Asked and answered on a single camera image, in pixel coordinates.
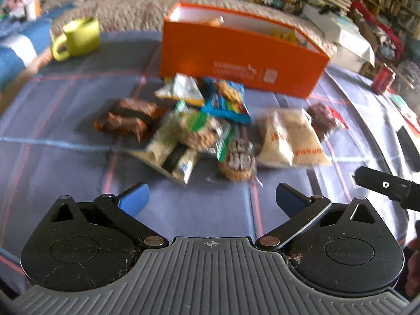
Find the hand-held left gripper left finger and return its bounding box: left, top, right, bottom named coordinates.
left=49, top=182, right=169, bottom=248

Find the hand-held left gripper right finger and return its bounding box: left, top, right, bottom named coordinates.
left=256, top=183, right=378, bottom=250

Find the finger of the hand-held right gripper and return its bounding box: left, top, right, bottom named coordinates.
left=351, top=166, right=420, bottom=212

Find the white black-band snack packet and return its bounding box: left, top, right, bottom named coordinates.
left=129, top=128, right=201, bottom=186

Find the beige clear snack packet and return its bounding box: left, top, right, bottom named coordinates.
left=256, top=108, right=332, bottom=169

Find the round brown cookie packet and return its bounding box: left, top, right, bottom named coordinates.
left=218, top=138, right=256, bottom=182

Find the orange brown snack packet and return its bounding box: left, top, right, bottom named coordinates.
left=93, top=98, right=161, bottom=143

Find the dark brown chocolate packet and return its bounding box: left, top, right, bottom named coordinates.
left=307, top=103, right=348, bottom=141

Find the green white snack packet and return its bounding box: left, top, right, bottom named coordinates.
left=167, top=105, right=235, bottom=161

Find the blue snack packet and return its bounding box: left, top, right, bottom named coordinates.
left=200, top=77, right=251, bottom=125

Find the white yellow-edged snack packet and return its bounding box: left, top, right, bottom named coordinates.
left=154, top=73, right=206, bottom=107

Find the orange cardboard box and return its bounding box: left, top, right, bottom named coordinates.
left=160, top=3, right=330, bottom=99

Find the yellow snack packet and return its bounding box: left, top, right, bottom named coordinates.
left=271, top=28, right=301, bottom=45

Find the person's right hand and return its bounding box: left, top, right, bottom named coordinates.
left=404, top=238, right=420, bottom=299

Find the plaid blue tablecloth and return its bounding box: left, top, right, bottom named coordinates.
left=0, top=29, right=420, bottom=289

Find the green small box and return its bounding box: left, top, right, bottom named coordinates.
left=390, top=93, right=407, bottom=110

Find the red soda can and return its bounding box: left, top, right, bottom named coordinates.
left=371, top=64, right=396, bottom=96

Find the white cloth covered table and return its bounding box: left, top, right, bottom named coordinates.
left=302, top=5, right=376, bottom=69

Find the red cloth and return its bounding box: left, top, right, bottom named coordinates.
left=351, top=2, right=404, bottom=60

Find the green mug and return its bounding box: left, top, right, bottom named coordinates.
left=51, top=17, right=101, bottom=62

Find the quilted sofa seat cushion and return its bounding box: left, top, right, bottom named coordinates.
left=49, top=0, right=338, bottom=60

